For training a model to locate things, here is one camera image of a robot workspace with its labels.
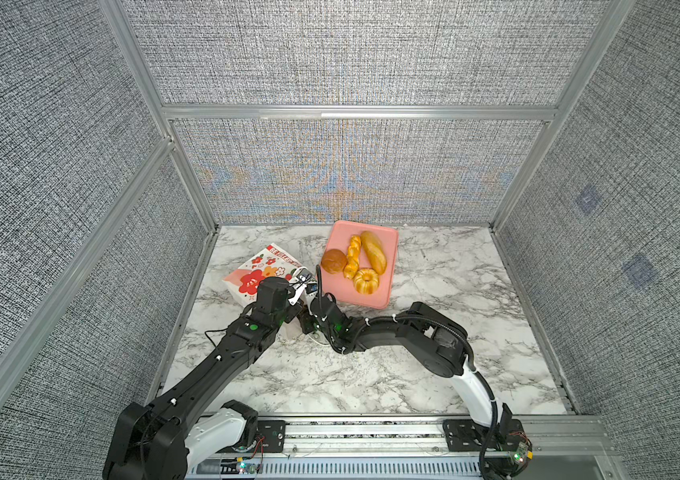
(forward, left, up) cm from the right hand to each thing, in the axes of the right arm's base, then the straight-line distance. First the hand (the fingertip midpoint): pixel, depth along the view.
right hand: (297, 308), depth 94 cm
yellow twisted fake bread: (+21, -18, +1) cm, 27 cm away
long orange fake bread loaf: (+21, -26, +2) cm, 34 cm away
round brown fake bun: (+17, -11, +2) cm, 21 cm away
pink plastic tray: (+8, -14, -2) cm, 17 cm away
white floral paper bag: (+2, +15, +11) cm, 19 cm away
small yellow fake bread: (+9, -22, +2) cm, 24 cm away
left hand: (-1, +1, +13) cm, 13 cm away
